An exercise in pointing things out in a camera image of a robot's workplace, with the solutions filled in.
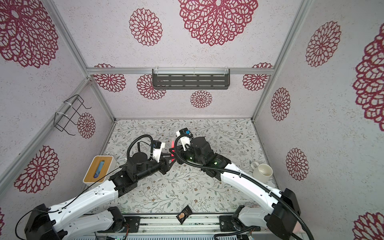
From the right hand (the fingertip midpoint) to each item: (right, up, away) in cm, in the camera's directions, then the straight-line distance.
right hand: (171, 146), depth 69 cm
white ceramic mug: (+52, -18, +20) cm, 59 cm away
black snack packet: (+5, -35, +6) cm, 36 cm away
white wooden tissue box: (-46, -16, +21) cm, 53 cm away
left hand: (+1, -6, +4) cm, 7 cm away
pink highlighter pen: (+1, 0, -1) cm, 2 cm away
